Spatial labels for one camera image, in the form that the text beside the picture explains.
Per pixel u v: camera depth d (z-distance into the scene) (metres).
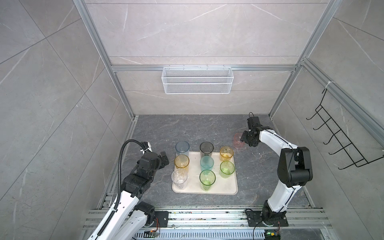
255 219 0.73
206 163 0.91
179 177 0.88
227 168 0.89
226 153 0.95
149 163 0.54
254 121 0.76
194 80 1.00
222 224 0.73
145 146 0.63
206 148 0.85
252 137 0.73
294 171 0.49
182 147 0.99
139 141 1.04
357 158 0.59
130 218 0.58
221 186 0.83
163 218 0.73
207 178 0.73
